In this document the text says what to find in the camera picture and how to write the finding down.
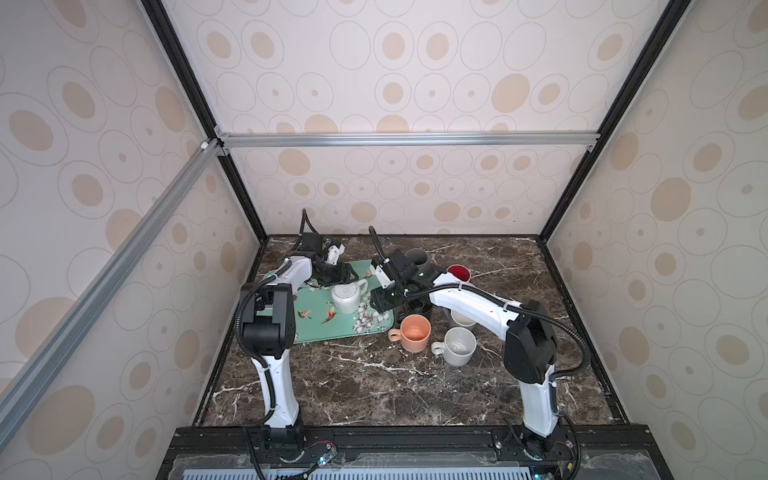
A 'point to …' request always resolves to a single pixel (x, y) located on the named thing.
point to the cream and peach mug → (414, 333)
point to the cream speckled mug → (458, 346)
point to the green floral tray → (315, 318)
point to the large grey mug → (420, 258)
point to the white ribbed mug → (346, 297)
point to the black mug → (417, 307)
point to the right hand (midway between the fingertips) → (377, 300)
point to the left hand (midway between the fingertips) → (356, 270)
